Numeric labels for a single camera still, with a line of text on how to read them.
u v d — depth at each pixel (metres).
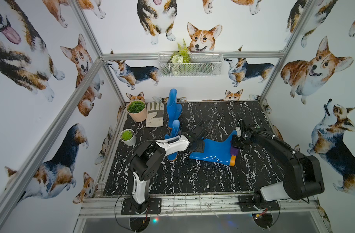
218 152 0.88
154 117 1.11
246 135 0.64
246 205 0.73
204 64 0.92
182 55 0.82
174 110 0.93
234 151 0.82
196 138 0.73
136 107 1.03
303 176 0.43
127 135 0.90
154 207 0.73
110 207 0.75
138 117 1.04
